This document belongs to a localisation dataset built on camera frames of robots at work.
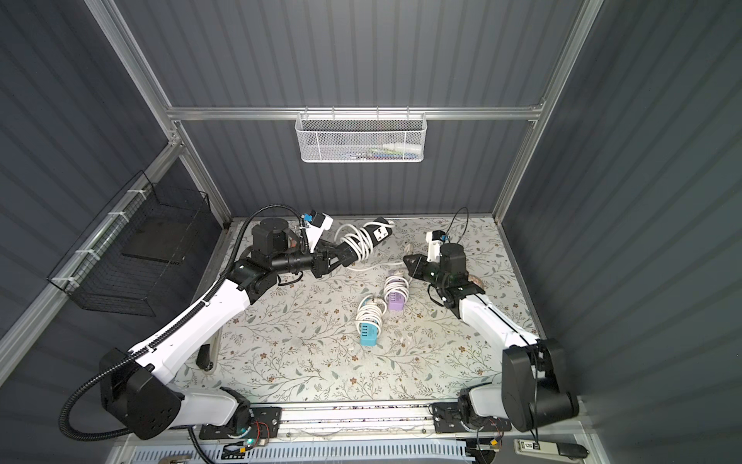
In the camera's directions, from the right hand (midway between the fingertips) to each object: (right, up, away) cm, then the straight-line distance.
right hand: (410, 257), depth 84 cm
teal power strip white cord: (-12, -19, +2) cm, 23 cm away
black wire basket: (-73, 0, -12) cm, 74 cm away
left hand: (-16, +1, -15) cm, 22 cm away
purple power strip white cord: (-4, -11, +7) cm, 14 cm away
